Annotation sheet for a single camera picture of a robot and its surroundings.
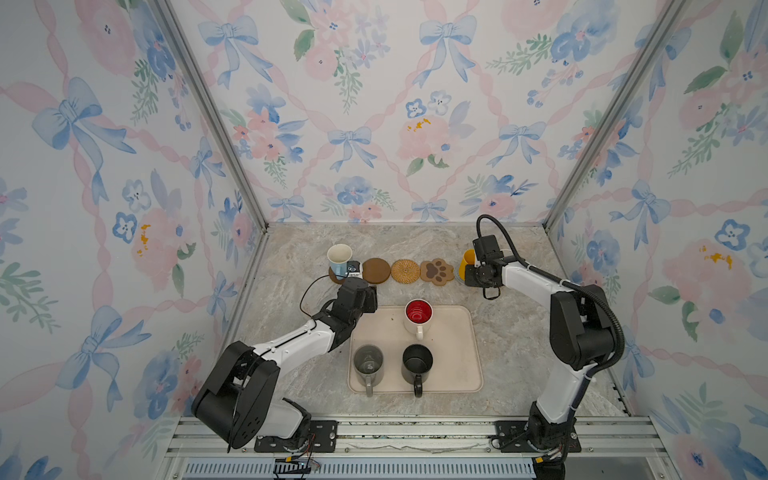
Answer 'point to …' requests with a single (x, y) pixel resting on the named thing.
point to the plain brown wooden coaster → (376, 270)
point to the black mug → (416, 365)
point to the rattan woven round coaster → (405, 271)
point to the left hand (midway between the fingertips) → (367, 285)
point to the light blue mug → (338, 255)
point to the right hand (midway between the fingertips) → (473, 274)
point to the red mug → (417, 316)
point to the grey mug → (369, 366)
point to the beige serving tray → (455, 336)
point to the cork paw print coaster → (437, 271)
